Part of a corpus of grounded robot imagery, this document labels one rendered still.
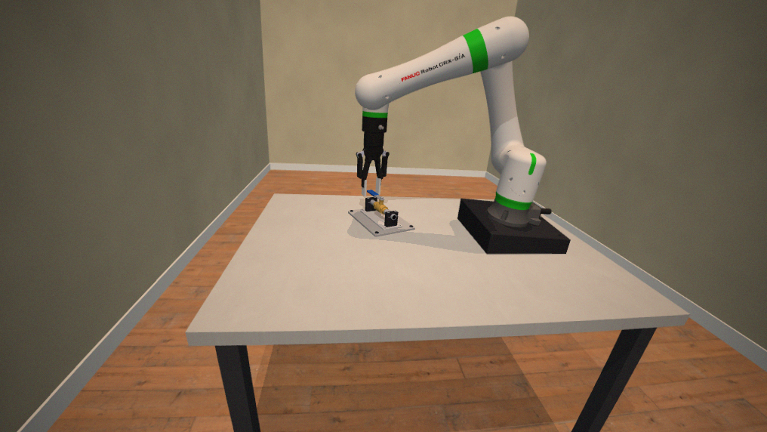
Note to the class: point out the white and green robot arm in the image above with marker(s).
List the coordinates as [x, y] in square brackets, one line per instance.
[492, 45]

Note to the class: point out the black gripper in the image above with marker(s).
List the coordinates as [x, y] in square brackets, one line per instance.
[373, 149]

